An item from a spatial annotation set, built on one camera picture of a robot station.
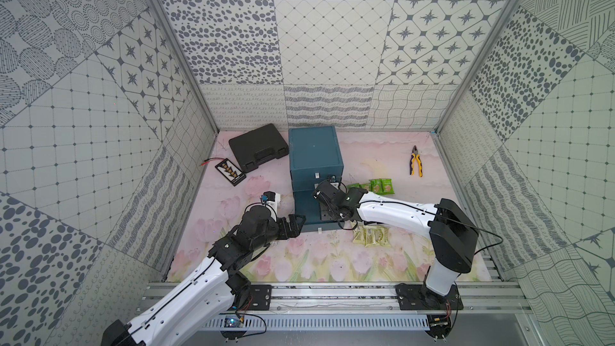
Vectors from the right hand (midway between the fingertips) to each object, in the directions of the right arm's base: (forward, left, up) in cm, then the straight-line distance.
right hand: (329, 211), depth 86 cm
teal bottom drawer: (-6, +4, +7) cm, 10 cm away
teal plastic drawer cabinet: (+14, +5, +15) cm, 21 cm away
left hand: (-5, +11, +9) cm, 15 cm away
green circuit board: (-33, +30, -8) cm, 45 cm away
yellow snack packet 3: (-6, -20, -6) cm, 21 cm away
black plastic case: (+34, +33, -2) cm, 47 cm away
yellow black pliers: (+32, -41, -6) cm, 53 cm away
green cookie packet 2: (+15, -20, -5) cm, 25 cm away
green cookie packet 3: (+15, -15, -7) cm, 23 cm away
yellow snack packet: (-7, -11, -5) cm, 14 cm away
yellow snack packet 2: (-6, -15, -6) cm, 17 cm away
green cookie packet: (+16, -25, -7) cm, 30 cm away
